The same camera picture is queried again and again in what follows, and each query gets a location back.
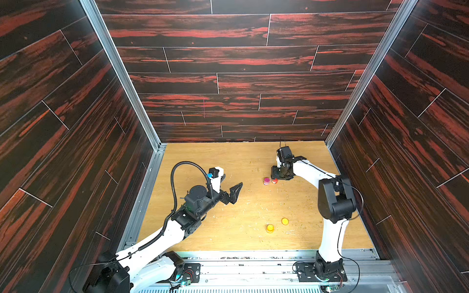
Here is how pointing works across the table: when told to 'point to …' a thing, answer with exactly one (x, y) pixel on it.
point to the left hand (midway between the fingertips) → (234, 180)
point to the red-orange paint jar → (274, 180)
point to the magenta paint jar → (266, 180)
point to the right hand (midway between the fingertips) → (279, 174)
